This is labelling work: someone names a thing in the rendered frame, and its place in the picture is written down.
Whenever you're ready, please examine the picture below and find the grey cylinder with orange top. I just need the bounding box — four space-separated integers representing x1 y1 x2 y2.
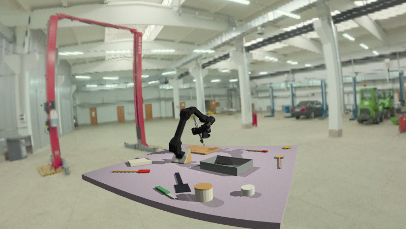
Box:
194 183 213 203

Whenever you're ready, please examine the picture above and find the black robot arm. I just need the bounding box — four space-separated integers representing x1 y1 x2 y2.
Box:
169 106 215 159

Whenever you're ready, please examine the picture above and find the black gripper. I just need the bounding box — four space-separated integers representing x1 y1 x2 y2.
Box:
191 125 211 135

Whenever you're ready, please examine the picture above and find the short grey cylinder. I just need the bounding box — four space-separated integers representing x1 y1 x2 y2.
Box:
241 184 255 197

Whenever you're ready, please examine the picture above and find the black spatula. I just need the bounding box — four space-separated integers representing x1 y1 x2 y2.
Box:
174 172 191 193

